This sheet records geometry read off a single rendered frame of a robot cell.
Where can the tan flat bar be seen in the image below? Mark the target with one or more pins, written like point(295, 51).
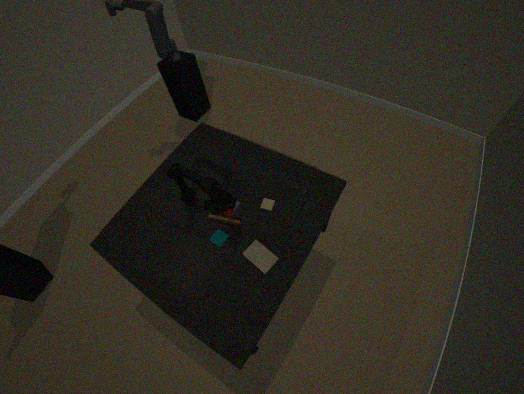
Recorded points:
point(225, 220)

